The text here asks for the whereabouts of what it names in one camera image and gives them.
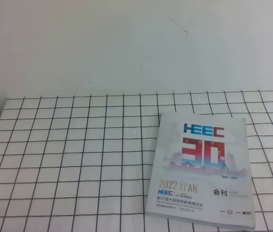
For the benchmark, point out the white HEEC catalogue book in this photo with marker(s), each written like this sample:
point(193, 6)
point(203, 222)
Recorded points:
point(201, 171)

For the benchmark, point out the white black-grid tablecloth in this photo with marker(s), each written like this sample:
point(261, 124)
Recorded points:
point(83, 164)

